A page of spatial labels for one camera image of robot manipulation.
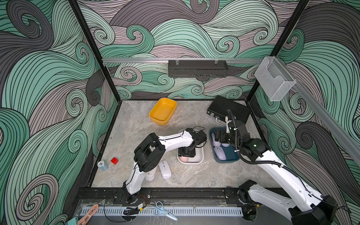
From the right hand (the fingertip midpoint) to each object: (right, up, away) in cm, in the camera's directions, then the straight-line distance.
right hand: (219, 132), depth 77 cm
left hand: (-17, -16, +9) cm, 25 cm away
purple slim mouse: (+3, -15, +9) cm, 18 cm away
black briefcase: (+11, +16, +33) cm, 38 cm away
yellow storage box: (-35, +12, +36) cm, 52 cm away
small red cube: (-62, -19, +7) cm, 65 cm away
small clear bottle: (-67, -20, +2) cm, 69 cm away
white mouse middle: (-39, -26, +2) cm, 47 cm away
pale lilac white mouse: (-31, -23, +5) cm, 39 cm away
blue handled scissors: (-33, -38, -7) cm, 51 cm away
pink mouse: (-20, -18, +7) cm, 27 cm away
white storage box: (-10, -18, +9) cm, 23 cm away
